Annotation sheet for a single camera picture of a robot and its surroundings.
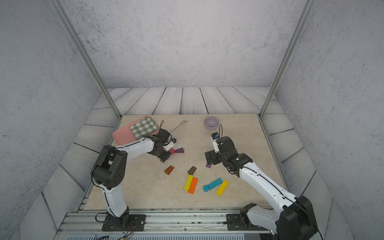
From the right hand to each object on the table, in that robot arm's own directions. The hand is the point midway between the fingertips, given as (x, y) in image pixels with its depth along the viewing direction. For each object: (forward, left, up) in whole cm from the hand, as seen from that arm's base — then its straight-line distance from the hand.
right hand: (214, 151), depth 82 cm
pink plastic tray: (+22, +62, -14) cm, 67 cm away
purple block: (0, +3, -16) cm, 16 cm away
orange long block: (-13, +12, -16) cm, 24 cm away
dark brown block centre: (-4, +13, -15) cm, 21 cm away
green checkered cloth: (+30, +49, -14) cm, 59 cm away
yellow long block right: (-14, -4, -16) cm, 21 cm away
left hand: (+5, +29, -14) cm, 32 cm away
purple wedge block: (+9, +22, -14) cm, 27 cm away
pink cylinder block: (+5, +25, -7) cm, 26 cm away
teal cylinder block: (-12, +1, -15) cm, 20 cm away
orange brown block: (-4, +27, -15) cm, 31 cm away
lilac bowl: (+32, 0, -12) cm, 34 cm away
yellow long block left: (-11, +15, -15) cm, 24 cm away
